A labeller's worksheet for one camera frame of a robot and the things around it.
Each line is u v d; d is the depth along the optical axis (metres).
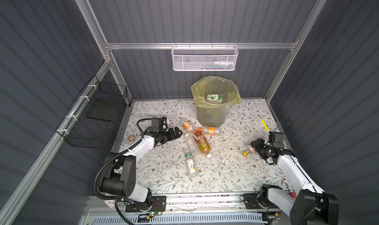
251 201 0.74
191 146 0.92
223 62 0.91
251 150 0.86
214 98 0.99
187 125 0.99
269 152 0.63
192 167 0.80
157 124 0.72
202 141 0.90
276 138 0.66
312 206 0.40
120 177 0.44
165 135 0.77
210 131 0.96
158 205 0.72
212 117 0.99
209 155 0.87
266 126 1.02
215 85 0.99
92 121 0.73
